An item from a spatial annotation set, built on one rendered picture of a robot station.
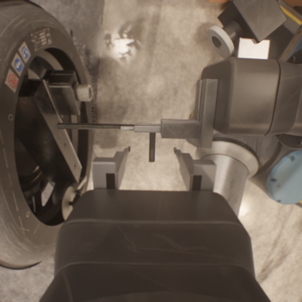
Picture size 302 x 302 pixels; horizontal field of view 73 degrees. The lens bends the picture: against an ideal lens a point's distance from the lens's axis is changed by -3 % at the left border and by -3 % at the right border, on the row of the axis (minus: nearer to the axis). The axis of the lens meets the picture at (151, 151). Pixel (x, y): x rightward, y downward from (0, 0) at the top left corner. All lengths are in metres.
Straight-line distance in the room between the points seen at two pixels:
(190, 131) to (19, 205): 0.43
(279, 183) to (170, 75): 0.88
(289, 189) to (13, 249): 0.65
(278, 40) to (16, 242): 1.13
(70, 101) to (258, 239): 1.61
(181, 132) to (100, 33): 1.19
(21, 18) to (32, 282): 1.94
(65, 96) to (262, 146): 0.50
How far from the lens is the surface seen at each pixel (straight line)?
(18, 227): 0.53
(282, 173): 0.58
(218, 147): 0.48
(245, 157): 0.49
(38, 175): 0.85
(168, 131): 0.15
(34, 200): 0.82
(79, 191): 0.79
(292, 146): 0.19
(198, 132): 0.15
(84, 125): 0.16
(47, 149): 0.66
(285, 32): 1.12
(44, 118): 0.56
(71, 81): 0.59
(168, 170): 1.36
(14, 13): 0.57
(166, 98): 1.26
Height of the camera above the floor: 1.26
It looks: 73 degrees down
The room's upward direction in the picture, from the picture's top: 179 degrees clockwise
